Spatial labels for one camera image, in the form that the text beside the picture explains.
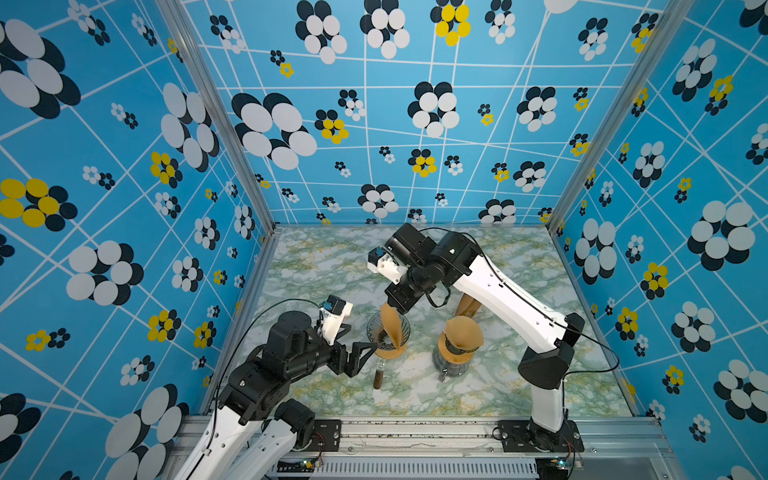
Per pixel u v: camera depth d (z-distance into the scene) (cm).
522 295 46
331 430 75
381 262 63
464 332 77
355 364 57
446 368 77
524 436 73
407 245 53
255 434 46
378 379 78
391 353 75
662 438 75
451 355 77
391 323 75
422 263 51
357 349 57
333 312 57
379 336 76
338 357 57
